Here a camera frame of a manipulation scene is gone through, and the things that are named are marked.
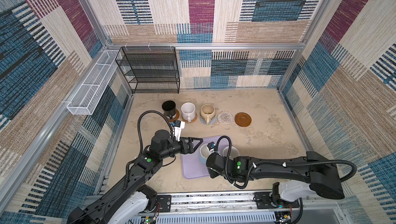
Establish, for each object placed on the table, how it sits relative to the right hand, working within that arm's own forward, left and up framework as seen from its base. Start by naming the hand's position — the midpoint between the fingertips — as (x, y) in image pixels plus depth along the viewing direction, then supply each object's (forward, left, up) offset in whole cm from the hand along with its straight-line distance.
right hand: (210, 167), depth 79 cm
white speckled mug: (+36, +12, -1) cm, 38 cm away
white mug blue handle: (+6, +3, +6) cm, 9 cm away
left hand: (+8, +6, +15) cm, 18 cm away
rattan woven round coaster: (+31, +9, -4) cm, 33 cm away
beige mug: (+36, 0, -2) cm, 36 cm away
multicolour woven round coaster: (+34, -12, -6) cm, 37 cm away
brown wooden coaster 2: (+32, -24, -6) cm, 40 cm away
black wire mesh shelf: (+64, +39, +13) cm, 76 cm away
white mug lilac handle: (+7, -13, 0) cm, 14 cm away
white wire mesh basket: (+36, +72, +13) cm, 82 cm away
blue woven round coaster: (+27, -2, -2) cm, 28 cm away
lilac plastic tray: (+4, +10, -7) cm, 13 cm away
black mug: (+36, +24, +4) cm, 43 cm away
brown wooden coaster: (+33, +21, -4) cm, 40 cm away
